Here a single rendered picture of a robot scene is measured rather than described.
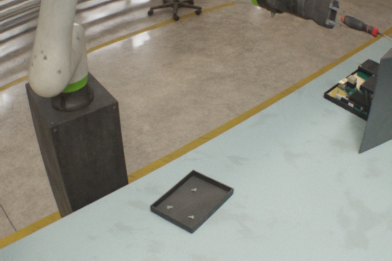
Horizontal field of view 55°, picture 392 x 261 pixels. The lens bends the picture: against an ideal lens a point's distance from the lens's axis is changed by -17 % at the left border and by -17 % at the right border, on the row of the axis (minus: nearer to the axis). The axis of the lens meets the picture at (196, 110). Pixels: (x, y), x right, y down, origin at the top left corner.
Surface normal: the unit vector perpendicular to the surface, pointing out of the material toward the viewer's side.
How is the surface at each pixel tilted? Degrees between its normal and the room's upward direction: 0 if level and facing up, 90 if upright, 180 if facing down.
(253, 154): 0
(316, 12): 73
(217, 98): 0
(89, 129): 90
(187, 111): 0
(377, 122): 90
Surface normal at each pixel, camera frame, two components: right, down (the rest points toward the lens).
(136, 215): 0.00, -0.83
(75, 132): 0.58, 0.45
